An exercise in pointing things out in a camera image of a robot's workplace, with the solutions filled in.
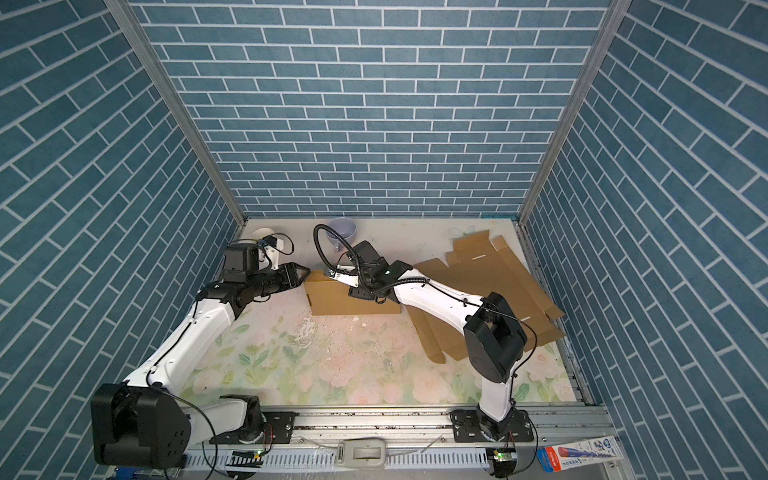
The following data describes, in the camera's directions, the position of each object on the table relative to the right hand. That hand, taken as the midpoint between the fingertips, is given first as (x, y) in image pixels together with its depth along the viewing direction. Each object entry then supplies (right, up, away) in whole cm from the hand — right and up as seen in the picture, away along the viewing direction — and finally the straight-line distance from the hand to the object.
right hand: (355, 272), depth 87 cm
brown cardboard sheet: (+25, -20, +2) cm, 33 cm away
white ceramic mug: (-36, +11, +16) cm, 41 cm away
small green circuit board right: (+39, -45, -13) cm, 61 cm away
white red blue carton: (+55, -41, -17) cm, 71 cm away
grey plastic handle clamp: (+4, -41, -18) cm, 45 cm away
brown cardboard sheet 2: (+44, 0, +23) cm, 49 cm away
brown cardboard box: (-6, -5, -10) cm, 13 cm away
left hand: (-13, +1, -4) cm, 14 cm away
